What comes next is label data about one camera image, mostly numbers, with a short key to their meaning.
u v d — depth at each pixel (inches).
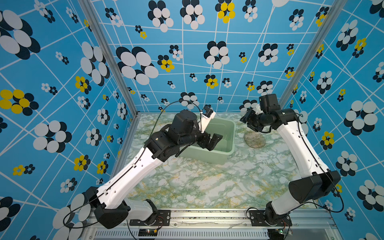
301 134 18.7
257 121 25.2
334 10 27.2
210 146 21.0
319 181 15.9
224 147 39.4
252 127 27.0
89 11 27.4
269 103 22.4
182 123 16.4
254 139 41.1
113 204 14.9
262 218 28.6
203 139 21.0
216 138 20.7
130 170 15.7
